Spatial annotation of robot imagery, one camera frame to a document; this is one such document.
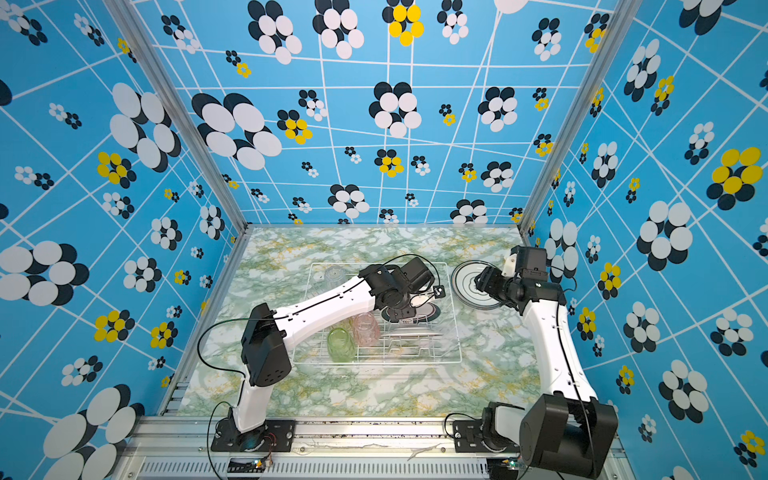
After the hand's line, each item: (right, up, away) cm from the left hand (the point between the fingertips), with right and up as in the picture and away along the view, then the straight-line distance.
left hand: (409, 298), depth 83 cm
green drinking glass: (-20, -14, +2) cm, 24 cm away
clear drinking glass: (-23, +5, +10) cm, 26 cm away
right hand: (+22, +5, -1) cm, 22 cm away
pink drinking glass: (-12, -9, -1) cm, 15 cm away
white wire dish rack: (+6, -12, +4) cm, 15 cm away
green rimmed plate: (+20, +1, +16) cm, 26 cm away
